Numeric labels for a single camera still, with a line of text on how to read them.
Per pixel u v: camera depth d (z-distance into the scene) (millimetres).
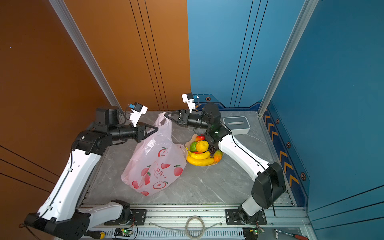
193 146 913
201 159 847
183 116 570
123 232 706
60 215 366
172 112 600
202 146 860
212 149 874
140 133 546
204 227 698
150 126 612
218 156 849
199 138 958
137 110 547
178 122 588
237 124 1046
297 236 682
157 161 655
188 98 610
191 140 970
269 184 414
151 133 619
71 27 756
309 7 698
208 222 725
